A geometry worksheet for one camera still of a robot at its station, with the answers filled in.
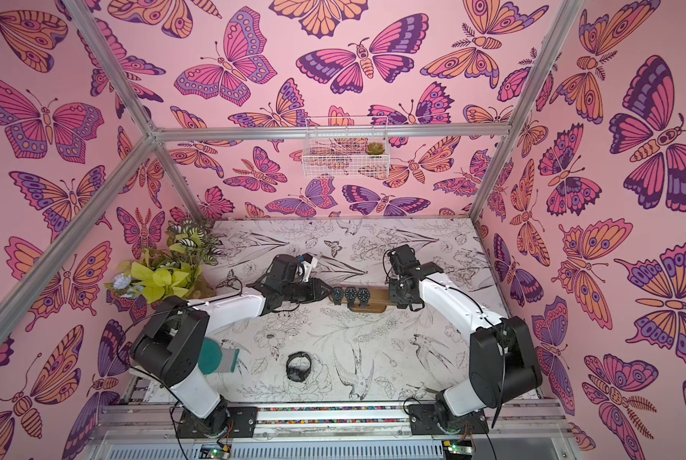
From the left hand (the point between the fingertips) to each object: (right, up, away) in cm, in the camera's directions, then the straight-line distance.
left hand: (335, 290), depth 89 cm
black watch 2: (+5, -1, -1) cm, 5 cm away
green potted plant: (-42, +7, -12) cm, 45 cm away
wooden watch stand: (+13, -3, -1) cm, 14 cm away
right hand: (+21, -1, 0) cm, 21 cm away
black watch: (+1, -1, -1) cm, 2 cm away
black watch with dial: (+9, -1, -1) cm, 9 cm away
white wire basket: (+3, +47, +6) cm, 47 cm away
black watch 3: (-11, -21, -6) cm, 25 cm away
